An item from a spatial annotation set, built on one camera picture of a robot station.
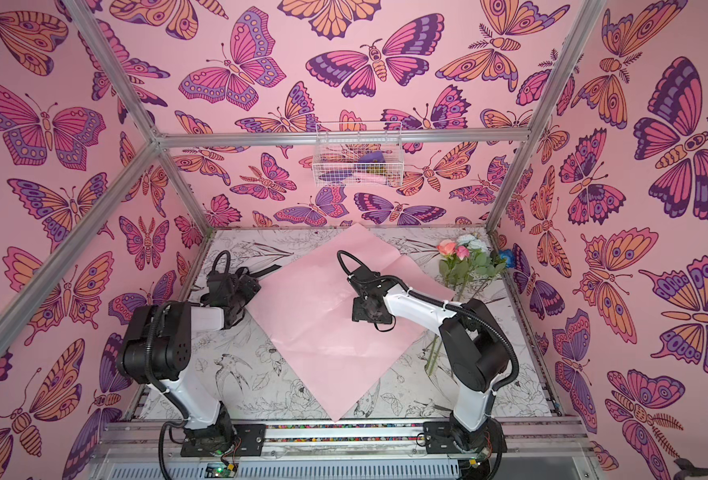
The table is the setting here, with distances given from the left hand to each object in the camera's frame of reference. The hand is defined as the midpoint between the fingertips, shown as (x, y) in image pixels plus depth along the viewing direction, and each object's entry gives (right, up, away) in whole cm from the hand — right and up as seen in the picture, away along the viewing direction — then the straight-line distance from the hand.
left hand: (254, 281), depth 100 cm
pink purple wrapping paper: (+17, -14, -3) cm, 22 cm away
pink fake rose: (+69, +4, +6) cm, 70 cm away
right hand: (+37, -9, -9) cm, 39 cm away
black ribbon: (+1, +4, +9) cm, 10 cm away
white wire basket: (+35, +41, -4) cm, 54 cm away
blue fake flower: (+89, +8, +6) cm, 89 cm away
